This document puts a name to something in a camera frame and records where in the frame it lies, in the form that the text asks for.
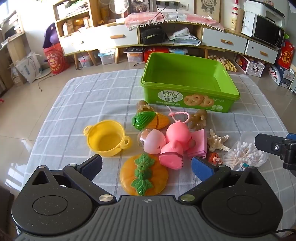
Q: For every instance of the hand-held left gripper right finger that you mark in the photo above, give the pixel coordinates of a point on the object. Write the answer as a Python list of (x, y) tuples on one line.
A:
[(202, 169)]

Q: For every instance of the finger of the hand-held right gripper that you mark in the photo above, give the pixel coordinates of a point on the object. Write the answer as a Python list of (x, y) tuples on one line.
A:
[(292, 136), (268, 143)]

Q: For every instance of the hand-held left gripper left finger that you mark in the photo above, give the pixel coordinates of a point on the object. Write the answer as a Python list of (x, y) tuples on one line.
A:
[(93, 165)]

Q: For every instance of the small orange toy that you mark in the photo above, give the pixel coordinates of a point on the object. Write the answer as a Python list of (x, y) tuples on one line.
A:
[(213, 158)]

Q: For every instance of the clear cotton swab jar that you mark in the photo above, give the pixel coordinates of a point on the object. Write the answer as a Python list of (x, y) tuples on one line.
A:
[(247, 153)]

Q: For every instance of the pink box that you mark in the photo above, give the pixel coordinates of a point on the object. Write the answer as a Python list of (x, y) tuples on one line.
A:
[(199, 143)]

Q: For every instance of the yellow toy pot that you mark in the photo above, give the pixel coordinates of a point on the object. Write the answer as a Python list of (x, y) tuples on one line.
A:
[(104, 141)]

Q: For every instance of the cream starfish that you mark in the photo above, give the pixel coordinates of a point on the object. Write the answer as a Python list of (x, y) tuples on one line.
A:
[(217, 142)]

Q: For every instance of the pink toy fruit piece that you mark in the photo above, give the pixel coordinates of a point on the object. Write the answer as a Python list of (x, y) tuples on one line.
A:
[(171, 160)]

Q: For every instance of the orange toy pumpkin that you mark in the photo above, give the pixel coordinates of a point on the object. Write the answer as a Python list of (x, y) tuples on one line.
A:
[(158, 173)]

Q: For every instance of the amber rubber figure toy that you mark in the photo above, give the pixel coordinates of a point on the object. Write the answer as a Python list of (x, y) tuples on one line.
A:
[(198, 118), (144, 106)]

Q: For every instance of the pink and clear toy capsule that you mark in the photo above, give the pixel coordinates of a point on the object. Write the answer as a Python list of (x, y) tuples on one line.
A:
[(152, 143)]

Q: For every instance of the toy corn with green husk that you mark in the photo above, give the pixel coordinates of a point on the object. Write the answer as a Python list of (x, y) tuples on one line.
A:
[(143, 119)]

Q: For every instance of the green plastic box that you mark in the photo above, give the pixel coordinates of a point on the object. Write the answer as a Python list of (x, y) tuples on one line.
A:
[(166, 97)]

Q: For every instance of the white and blue carton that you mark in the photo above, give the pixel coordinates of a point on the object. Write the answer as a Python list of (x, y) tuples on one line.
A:
[(275, 74)]

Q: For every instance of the grey checked tablecloth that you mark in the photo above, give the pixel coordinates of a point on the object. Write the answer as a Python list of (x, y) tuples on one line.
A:
[(92, 97)]

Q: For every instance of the red gift box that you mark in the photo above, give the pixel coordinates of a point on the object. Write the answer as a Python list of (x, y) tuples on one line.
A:
[(286, 56)]

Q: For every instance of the tray of eggs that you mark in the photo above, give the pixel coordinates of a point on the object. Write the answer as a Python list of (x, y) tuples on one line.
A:
[(222, 61)]

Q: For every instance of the white round fan base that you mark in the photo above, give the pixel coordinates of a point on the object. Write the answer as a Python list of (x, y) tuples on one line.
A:
[(42, 75)]

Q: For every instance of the clear bin with pink contents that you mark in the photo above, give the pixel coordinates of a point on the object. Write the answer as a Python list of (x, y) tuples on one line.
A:
[(84, 61)]

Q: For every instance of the black microwave oven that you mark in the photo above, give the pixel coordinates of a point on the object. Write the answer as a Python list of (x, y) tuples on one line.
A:
[(266, 34)]

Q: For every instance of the clear bin with blue lid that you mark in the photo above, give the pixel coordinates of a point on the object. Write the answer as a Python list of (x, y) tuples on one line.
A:
[(106, 58)]

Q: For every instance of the red printed bag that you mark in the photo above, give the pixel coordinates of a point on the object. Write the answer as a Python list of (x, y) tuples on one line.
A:
[(55, 60)]

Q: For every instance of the white sack bag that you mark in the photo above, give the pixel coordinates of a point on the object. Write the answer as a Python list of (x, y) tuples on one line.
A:
[(27, 68)]

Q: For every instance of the clear bin with white lid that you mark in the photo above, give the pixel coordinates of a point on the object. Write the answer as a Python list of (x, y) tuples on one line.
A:
[(179, 51)]

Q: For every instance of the red cardboard box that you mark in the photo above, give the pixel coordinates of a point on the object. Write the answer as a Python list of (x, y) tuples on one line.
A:
[(150, 54)]

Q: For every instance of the white printer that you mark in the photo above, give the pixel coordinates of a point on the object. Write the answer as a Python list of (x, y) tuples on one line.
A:
[(261, 8)]

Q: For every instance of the pile of folded cloths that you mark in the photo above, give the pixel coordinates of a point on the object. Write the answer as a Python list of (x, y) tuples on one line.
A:
[(182, 37)]

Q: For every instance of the white wooden TV cabinet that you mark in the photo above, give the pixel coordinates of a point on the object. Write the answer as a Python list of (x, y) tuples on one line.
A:
[(129, 34)]

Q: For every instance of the purple cloth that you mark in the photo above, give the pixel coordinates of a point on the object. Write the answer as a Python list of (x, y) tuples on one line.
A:
[(49, 34)]

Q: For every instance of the light wooden desk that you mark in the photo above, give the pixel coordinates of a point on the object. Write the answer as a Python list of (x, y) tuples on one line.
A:
[(13, 48)]

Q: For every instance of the black bag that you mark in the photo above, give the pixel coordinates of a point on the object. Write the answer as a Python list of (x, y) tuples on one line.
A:
[(151, 36)]

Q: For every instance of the pink tasselled cloth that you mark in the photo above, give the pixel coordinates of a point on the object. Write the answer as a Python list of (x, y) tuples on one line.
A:
[(196, 19)]

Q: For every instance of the framed cartoon drawing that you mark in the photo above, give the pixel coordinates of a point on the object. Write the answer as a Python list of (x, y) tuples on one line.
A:
[(208, 7)]

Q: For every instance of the wooden shelf unit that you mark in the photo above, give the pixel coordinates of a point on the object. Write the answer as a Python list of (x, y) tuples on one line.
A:
[(92, 14)]

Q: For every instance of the stack of papers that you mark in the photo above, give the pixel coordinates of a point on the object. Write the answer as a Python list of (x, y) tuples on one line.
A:
[(77, 9)]

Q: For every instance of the small white fan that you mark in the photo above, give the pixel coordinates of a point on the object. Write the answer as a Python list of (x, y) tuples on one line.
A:
[(119, 5)]

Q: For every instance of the framed dark picture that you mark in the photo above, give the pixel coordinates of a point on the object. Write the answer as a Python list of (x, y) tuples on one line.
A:
[(140, 4)]

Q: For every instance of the wall power sockets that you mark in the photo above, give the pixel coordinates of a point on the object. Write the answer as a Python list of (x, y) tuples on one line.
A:
[(167, 3)]

